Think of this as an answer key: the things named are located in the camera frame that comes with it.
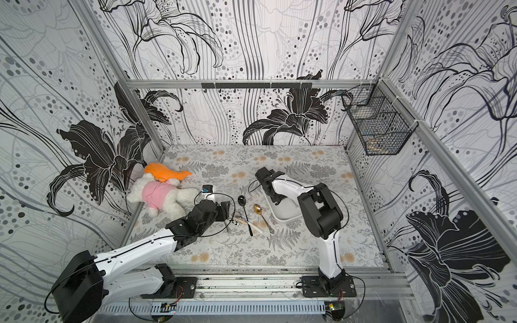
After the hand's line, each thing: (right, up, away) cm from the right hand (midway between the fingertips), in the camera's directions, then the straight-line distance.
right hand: (288, 190), depth 98 cm
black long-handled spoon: (-22, -5, -3) cm, 23 cm away
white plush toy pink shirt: (-60, +2, -7) cm, 60 cm away
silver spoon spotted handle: (-25, -13, -10) cm, 30 cm away
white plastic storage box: (-1, -8, -5) cm, 9 cm away
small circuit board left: (-47, -39, -26) cm, 67 cm away
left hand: (-28, -5, -14) cm, 32 cm away
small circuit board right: (+14, -39, -28) cm, 50 cm away
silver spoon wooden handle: (-19, -14, -10) cm, 25 cm away
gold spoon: (-15, -9, -5) cm, 18 cm away
